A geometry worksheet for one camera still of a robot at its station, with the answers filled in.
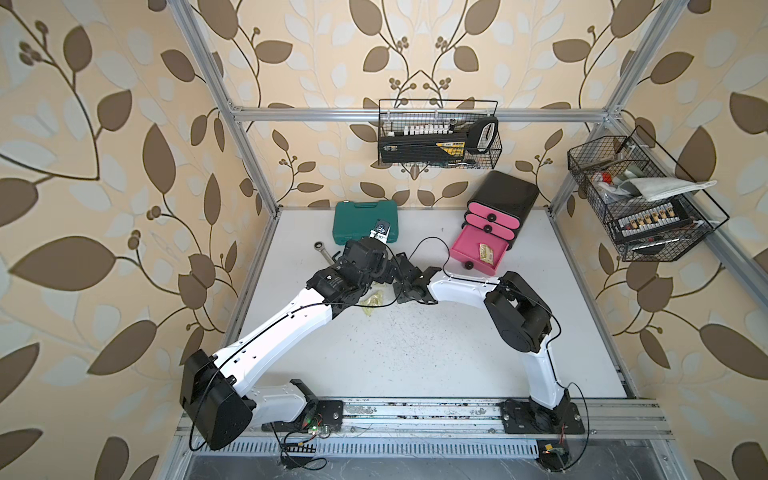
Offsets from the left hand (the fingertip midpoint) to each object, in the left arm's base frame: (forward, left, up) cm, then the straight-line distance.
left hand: (381, 250), depth 76 cm
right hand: (+4, -7, -26) cm, 27 cm away
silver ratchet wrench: (+21, +24, -25) cm, 40 cm away
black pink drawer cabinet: (+35, -44, -11) cm, 58 cm away
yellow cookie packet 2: (+15, -35, -21) cm, 44 cm away
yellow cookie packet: (-1, +2, -24) cm, 24 cm away
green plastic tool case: (+32, +13, -23) cm, 41 cm away
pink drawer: (+21, -38, -14) cm, 46 cm away
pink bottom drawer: (+19, -29, -23) cm, 42 cm away
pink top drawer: (+21, -39, -9) cm, 45 cm away
